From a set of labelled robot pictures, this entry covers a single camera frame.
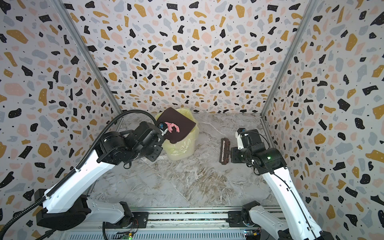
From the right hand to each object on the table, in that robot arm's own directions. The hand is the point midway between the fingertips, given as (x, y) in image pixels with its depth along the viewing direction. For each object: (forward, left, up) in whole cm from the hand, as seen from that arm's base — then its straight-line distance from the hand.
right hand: (231, 150), depth 70 cm
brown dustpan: (+9, +22, +8) cm, 25 cm away
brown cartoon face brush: (+5, +1, -11) cm, 12 cm away
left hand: (-1, +32, +7) cm, 33 cm away
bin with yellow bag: (+3, +23, -6) cm, 24 cm away
